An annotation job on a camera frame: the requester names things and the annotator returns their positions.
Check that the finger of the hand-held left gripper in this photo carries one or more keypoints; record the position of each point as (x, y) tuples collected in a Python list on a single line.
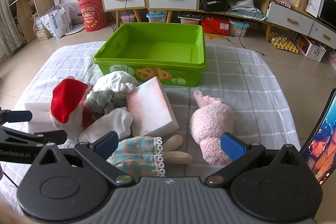
[(50, 136), (19, 116)]

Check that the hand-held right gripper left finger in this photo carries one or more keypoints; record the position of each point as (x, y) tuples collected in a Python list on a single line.
[(106, 141)]

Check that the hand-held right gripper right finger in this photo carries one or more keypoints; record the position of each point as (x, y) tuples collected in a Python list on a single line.
[(232, 146)]

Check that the plain white cloth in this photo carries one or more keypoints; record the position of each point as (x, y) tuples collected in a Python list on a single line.
[(113, 121)]

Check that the small white sponge block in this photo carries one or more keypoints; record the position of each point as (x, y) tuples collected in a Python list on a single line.
[(39, 108)]

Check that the rabbit doll checked dress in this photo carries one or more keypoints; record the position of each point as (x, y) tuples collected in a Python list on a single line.
[(136, 150)]

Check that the pink plush toy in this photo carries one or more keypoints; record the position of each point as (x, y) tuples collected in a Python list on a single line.
[(210, 119)]

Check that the santa plush toy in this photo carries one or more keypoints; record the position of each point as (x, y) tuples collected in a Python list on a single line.
[(65, 100)]

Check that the grey fluffy cloth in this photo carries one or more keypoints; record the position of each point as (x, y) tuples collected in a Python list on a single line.
[(99, 100)]

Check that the large white sponge block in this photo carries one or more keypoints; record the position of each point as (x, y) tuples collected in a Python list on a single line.
[(149, 108)]

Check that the knotted white cloth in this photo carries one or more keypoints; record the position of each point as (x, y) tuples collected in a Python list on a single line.
[(113, 82)]

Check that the green plastic box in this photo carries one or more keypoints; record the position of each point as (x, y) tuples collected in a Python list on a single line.
[(157, 48)]

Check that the checked grey tablecloth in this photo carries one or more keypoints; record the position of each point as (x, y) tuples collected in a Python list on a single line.
[(236, 69)]

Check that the tablet with lit screen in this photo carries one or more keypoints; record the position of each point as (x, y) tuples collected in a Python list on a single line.
[(323, 145)]

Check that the patterned curtain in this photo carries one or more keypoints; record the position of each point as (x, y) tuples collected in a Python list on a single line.
[(5, 16)]

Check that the white shopping bag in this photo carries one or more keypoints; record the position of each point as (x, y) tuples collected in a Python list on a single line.
[(56, 20)]

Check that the yellow egg tray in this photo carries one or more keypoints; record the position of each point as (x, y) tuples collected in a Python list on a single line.
[(283, 43)]

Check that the clear storage box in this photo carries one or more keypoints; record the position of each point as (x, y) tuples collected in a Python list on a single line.
[(238, 28)]

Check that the red carton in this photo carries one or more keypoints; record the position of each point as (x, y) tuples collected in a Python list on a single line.
[(215, 26)]

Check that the red printed bag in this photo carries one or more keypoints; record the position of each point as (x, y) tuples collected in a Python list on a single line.
[(92, 15)]

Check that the white patterned box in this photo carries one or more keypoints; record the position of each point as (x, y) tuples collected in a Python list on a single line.
[(312, 49)]

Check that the clear box blue lid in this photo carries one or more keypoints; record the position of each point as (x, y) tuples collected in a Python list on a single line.
[(156, 16)]

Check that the clear box black lid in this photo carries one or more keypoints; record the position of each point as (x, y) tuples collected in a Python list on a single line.
[(190, 18)]

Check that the low wooden cabinet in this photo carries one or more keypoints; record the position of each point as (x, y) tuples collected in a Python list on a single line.
[(288, 19)]

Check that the loose papers pile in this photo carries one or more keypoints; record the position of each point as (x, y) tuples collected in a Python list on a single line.
[(244, 7)]

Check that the black bag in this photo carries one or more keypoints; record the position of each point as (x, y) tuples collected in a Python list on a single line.
[(214, 2)]

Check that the black microwave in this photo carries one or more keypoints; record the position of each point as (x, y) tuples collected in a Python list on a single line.
[(328, 11)]

